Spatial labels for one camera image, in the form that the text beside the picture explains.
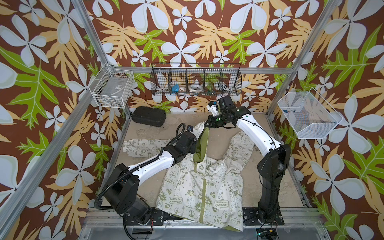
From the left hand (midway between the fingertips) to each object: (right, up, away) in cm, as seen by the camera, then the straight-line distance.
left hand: (192, 139), depth 87 cm
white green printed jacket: (+9, -28, -4) cm, 30 cm away
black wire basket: (+3, +40, +12) cm, 41 cm away
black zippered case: (-32, +16, +25) cm, 44 cm away
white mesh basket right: (+65, +13, -6) cm, 67 cm away
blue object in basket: (-10, +32, +7) cm, 35 cm away
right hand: (+7, +9, -2) cm, 12 cm away
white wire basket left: (-47, +31, 0) cm, 56 cm away
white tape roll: (+3, +34, +12) cm, 36 cm away
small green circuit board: (+38, -46, -13) cm, 61 cm away
